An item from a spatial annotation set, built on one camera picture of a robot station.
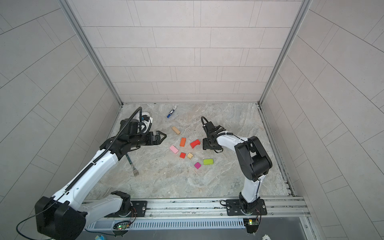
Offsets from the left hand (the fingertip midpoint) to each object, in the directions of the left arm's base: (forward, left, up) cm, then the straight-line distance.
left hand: (164, 134), depth 76 cm
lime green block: (-7, -23, -19) cm, 31 cm away
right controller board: (-36, -43, -19) cm, 59 cm away
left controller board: (-37, +15, -14) cm, 43 cm away
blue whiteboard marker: (+33, +2, -19) cm, 38 cm away
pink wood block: (+1, -2, -19) cm, 19 cm away
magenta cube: (-9, -17, -20) cm, 28 cm away
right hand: (+4, -24, -21) cm, 32 cm away
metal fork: (-13, +17, -17) cm, 27 cm away
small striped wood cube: (-3, -13, -19) cm, 23 cm away
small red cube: (-3, -8, -19) cm, 21 cm away
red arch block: (+4, -15, -18) cm, 24 cm away
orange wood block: (+6, -7, -19) cm, 21 cm away
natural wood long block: (+16, -2, -20) cm, 25 cm away
